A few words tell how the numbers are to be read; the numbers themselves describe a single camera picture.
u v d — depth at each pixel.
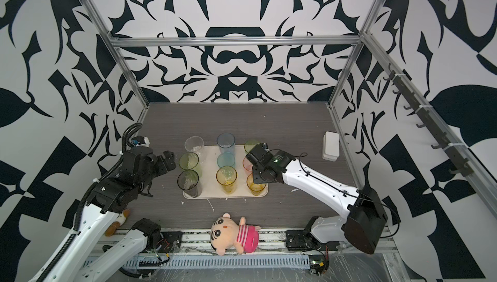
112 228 0.47
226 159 0.92
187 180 0.83
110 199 0.46
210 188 0.87
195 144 0.88
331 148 0.97
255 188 0.87
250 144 0.94
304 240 0.67
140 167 0.52
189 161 0.99
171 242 0.73
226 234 0.70
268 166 0.57
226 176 0.80
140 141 0.62
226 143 0.87
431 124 0.55
